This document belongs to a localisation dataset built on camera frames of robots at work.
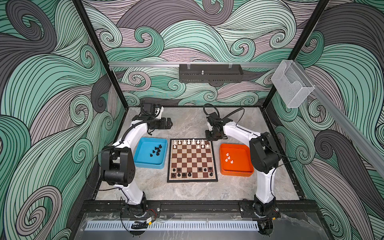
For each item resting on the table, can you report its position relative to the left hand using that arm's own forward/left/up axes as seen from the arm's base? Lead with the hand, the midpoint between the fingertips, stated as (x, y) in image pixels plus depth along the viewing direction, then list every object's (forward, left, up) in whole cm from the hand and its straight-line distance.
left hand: (165, 122), depth 90 cm
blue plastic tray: (-14, +9, -15) cm, 22 cm away
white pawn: (-19, -41, -13) cm, 47 cm away
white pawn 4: (-18, -38, -14) cm, 44 cm away
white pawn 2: (-14, -39, -14) cm, 44 cm away
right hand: (-4, -28, -11) cm, 30 cm away
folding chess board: (-18, -17, -15) cm, 29 cm away
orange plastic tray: (-18, -43, -13) cm, 49 cm away
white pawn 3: (-16, -40, -13) cm, 45 cm away
